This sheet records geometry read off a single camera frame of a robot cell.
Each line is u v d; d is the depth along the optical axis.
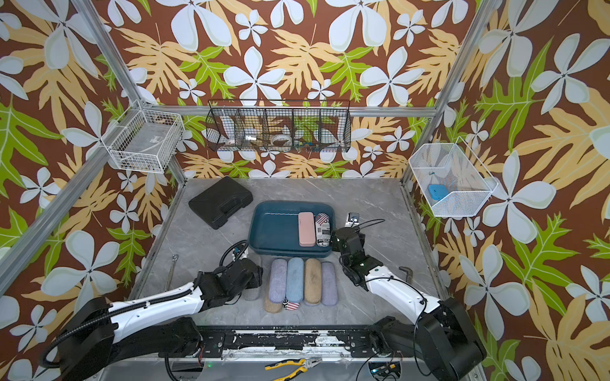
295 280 0.80
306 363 0.70
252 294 0.78
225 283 0.63
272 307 0.79
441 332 0.41
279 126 0.97
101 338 0.40
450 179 0.84
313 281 0.80
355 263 0.64
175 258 0.93
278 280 0.81
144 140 0.85
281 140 0.99
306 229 0.98
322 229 0.98
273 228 1.00
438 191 0.80
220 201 1.05
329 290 0.83
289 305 0.80
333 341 0.75
